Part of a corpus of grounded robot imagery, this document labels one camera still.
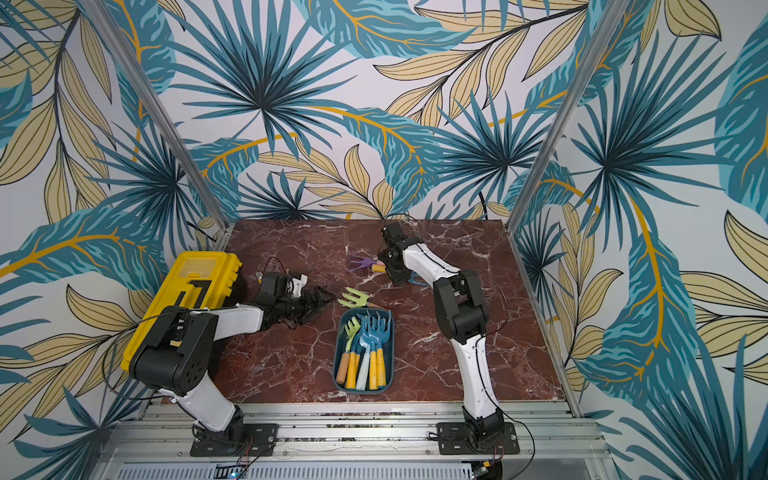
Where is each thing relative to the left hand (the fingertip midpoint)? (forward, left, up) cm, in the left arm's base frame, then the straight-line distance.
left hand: (328, 306), depth 92 cm
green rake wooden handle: (-17, -7, +1) cm, 18 cm away
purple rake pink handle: (+20, -10, -4) cm, 23 cm away
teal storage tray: (-14, -12, -1) cm, 18 cm away
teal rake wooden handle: (-4, -24, +23) cm, 34 cm away
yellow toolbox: (0, +35, +12) cm, 37 cm away
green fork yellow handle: (+4, -10, -4) cm, 11 cm away
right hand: (+17, -17, -1) cm, 24 cm away
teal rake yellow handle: (-17, -9, 0) cm, 19 cm away
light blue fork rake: (-22, -12, 0) cm, 25 cm away
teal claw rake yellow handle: (-8, -14, +2) cm, 16 cm away
